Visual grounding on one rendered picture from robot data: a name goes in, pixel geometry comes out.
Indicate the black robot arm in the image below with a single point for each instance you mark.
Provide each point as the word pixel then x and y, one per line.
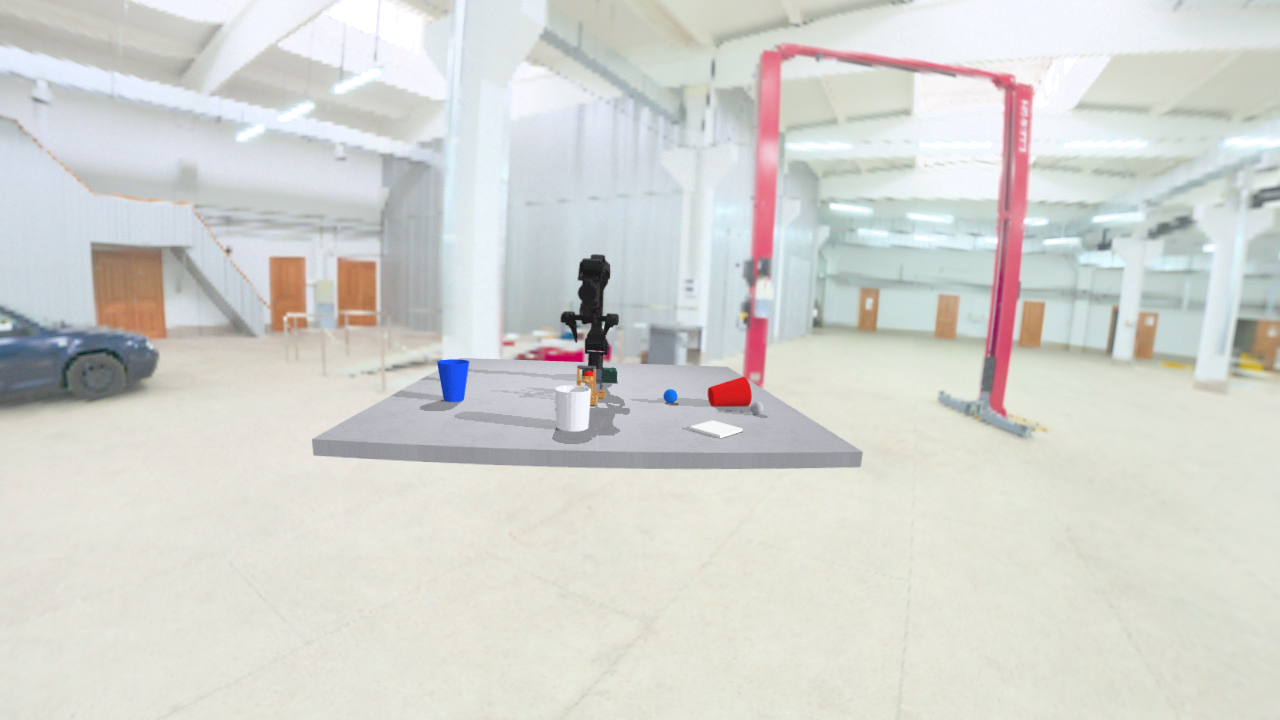
pixel 595 272

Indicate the white cup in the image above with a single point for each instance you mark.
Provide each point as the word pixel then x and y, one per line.
pixel 572 407

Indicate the white square block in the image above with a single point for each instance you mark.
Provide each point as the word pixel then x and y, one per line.
pixel 716 429

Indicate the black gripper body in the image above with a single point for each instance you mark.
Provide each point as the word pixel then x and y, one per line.
pixel 609 319

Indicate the red plastic cup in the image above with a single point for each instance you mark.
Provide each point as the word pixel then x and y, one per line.
pixel 733 393

